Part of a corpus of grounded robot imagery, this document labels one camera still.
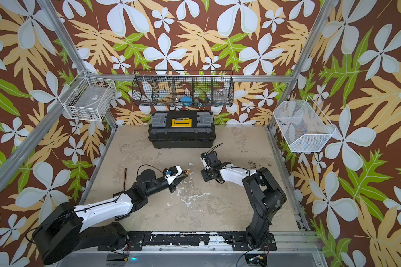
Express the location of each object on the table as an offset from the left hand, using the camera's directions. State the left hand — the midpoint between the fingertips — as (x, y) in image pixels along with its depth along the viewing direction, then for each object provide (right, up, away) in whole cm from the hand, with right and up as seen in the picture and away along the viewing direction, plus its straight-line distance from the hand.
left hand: (186, 170), depth 78 cm
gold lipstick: (0, -1, -3) cm, 3 cm away
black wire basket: (-3, +46, +20) cm, 50 cm away
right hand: (+10, -4, +18) cm, 21 cm away
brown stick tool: (-38, -3, +21) cm, 44 cm away
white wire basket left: (-51, +36, +7) cm, 63 cm away
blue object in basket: (-1, +38, +18) cm, 42 cm away
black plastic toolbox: (-4, +21, +19) cm, 29 cm away
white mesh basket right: (+60, +22, +6) cm, 64 cm away
